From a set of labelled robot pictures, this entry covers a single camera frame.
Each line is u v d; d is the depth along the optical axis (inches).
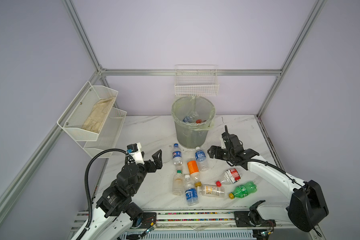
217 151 29.5
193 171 33.8
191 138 36.2
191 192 30.1
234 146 25.2
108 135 44.9
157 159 23.7
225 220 29.4
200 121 36.9
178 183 33.8
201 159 35.6
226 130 25.6
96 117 30.9
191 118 41.1
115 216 18.4
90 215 17.4
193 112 39.8
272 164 20.1
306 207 14.7
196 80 37.3
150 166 23.2
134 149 21.8
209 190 30.7
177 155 36.5
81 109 28.6
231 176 33.6
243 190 30.7
